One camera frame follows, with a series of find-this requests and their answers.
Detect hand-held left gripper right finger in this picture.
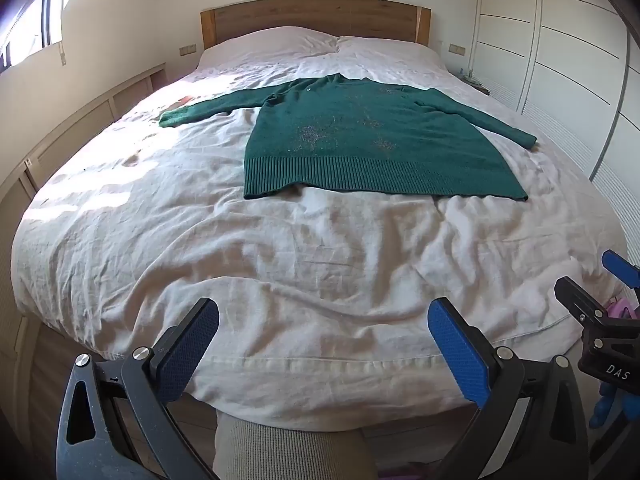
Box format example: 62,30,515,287
427,297,591,480

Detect person's grey trouser leg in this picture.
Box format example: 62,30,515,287
214,411,379,480

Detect white wardrobe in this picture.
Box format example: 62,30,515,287
469,0,640,243

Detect person's right hand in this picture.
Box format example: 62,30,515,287
588,381,634,430

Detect wooden headboard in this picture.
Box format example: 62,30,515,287
200,0,432,52

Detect green knit sweater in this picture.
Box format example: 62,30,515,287
158,73,538,203

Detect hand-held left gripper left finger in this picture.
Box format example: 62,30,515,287
56,297,221,480

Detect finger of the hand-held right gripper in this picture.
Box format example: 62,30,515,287
601,249,640,289
553,275,611,332

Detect window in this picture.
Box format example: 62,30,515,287
0,0,97,70

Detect nightstand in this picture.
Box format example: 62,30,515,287
457,66,492,95

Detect low beige wall cabinet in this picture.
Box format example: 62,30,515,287
0,62,168,213

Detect white bed cover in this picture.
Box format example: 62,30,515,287
10,25,632,433

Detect white pillow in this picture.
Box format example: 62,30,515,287
197,26,342,70
336,36,449,72

